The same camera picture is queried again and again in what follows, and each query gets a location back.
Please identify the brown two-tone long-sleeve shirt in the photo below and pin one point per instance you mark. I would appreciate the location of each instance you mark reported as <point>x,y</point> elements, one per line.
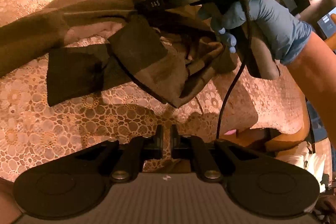
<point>95,45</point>

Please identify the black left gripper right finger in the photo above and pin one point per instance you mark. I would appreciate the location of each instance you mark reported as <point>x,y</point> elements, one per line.
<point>193,149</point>

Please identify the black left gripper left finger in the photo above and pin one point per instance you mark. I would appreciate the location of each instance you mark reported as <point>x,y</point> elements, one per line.
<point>135,153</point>

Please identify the bare right forearm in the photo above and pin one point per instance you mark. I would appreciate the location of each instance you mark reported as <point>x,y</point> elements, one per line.
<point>314,72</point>

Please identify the blue gloved right hand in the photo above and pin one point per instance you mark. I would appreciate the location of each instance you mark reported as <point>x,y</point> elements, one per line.
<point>286,36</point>

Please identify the lace crochet tablecloth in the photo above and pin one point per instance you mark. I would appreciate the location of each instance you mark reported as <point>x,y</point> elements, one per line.
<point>32,132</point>

